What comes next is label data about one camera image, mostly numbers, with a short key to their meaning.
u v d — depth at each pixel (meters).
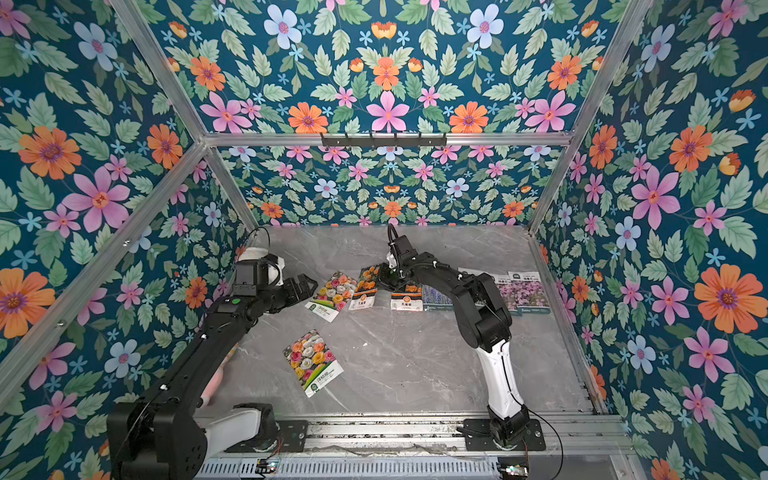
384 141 0.93
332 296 1.00
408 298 0.99
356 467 0.70
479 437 0.74
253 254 0.87
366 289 0.99
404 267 0.76
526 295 0.99
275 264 0.68
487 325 0.56
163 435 0.38
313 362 0.86
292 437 0.73
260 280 0.64
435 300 0.99
